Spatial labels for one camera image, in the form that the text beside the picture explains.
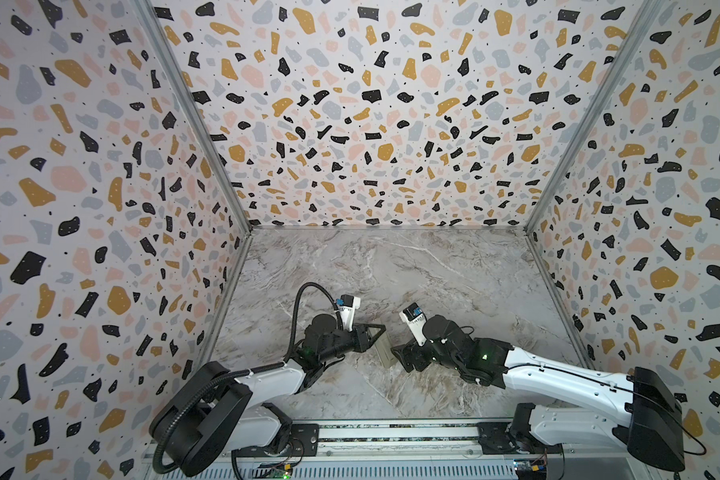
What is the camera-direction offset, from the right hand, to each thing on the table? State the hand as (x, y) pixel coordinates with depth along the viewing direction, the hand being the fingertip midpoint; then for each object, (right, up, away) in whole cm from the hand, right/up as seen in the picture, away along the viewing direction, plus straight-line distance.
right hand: (398, 338), depth 76 cm
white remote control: (-4, -4, +3) cm, 6 cm away
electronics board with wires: (-28, -30, -6) cm, 41 cm away
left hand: (-3, +2, +3) cm, 5 cm away
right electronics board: (+32, -29, -4) cm, 43 cm away
